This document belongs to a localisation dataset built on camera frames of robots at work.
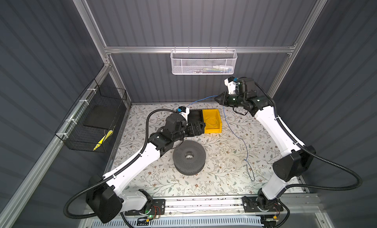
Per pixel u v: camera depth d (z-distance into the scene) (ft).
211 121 3.47
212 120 3.51
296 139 1.50
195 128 2.14
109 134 2.36
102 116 2.39
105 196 1.25
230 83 2.28
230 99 2.22
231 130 3.45
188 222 2.53
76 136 2.18
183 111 2.19
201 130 2.15
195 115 4.27
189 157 2.99
